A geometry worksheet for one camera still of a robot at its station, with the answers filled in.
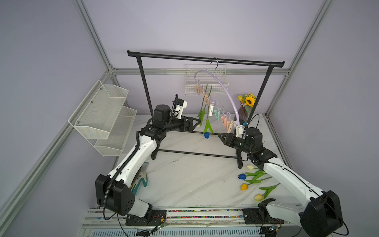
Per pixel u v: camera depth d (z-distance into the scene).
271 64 0.55
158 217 0.73
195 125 0.68
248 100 0.93
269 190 0.82
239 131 0.71
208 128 0.89
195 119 0.68
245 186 0.82
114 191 0.40
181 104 0.65
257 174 0.86
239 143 0.67
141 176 0.86
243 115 0.95
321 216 0.40
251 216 0.74
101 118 0.78
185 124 0.64
